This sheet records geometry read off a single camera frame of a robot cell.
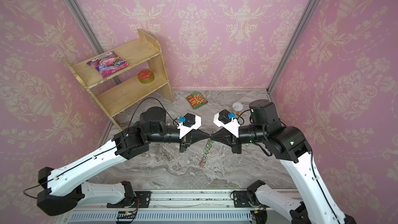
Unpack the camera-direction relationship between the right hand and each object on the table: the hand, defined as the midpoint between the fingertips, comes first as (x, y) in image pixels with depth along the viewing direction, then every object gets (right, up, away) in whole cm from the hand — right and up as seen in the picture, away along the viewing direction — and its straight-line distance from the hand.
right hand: (214, 135), depth 55 cm
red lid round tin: (-39, +28, +40) cm, 62 cm away
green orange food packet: (-9, +14, +58) cm, 60 cm away
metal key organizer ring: (-4, -7, -3) cm, 8 cm away
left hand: (-2, 0, -2) cm, 3 cm away
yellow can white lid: (+19, +10, +48) cm, 53 cm away
